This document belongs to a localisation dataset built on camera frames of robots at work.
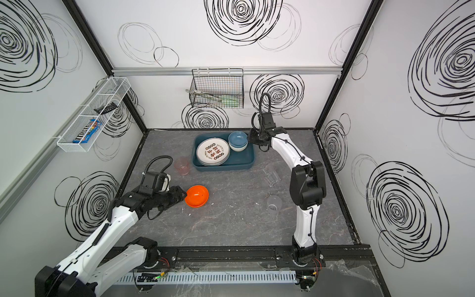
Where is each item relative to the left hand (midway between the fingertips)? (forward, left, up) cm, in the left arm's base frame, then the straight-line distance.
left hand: (185, 196), depth 80 cm
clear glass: (+13, -39, -4) cm, 41 cm away
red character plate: (+31, -7, -8) cm, 32 cm away
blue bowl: (+38, -21, -4) cm, 44 cm away
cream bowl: (+32, -23, -6) cm, 40 cm away
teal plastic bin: (+27, -25, -11) cm, 38 cm away
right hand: (+30, -27, +6) cm, 41 cm away
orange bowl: (+4, -3, -8) cm, 10 cm away
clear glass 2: (+1, -41, -8) cm, 41 cm away
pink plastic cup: (+20, +7, -7) cm, 22 cm away
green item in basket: (+38, -19, +22) cm, 48 cm away
